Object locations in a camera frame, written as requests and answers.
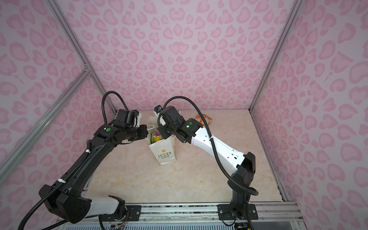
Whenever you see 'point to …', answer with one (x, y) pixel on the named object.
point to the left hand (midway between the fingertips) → (149, 131)
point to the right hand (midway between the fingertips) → (162, 127)
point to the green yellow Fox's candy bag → (155, 136)
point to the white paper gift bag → (165, 150)
